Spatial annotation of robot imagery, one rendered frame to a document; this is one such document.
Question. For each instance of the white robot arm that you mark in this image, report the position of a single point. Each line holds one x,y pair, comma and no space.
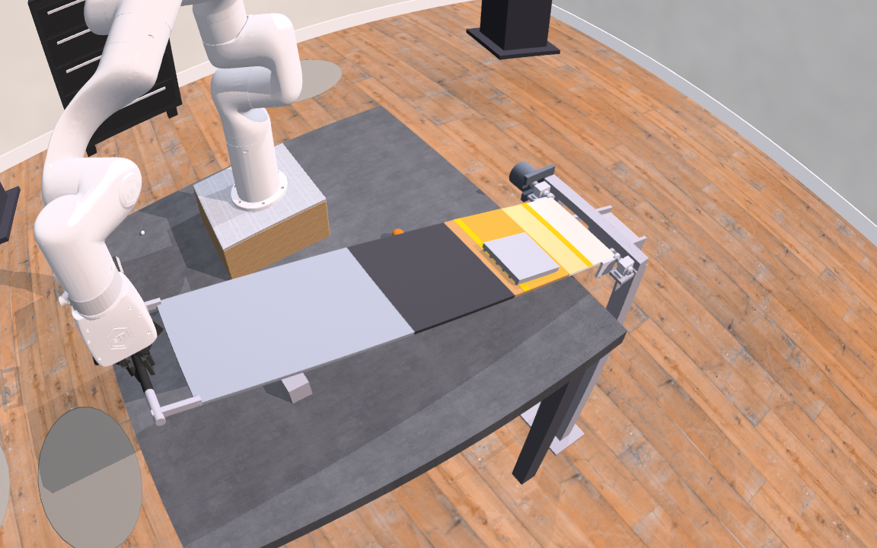
101,192

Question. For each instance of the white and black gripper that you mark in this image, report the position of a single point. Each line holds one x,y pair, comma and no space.
122,330

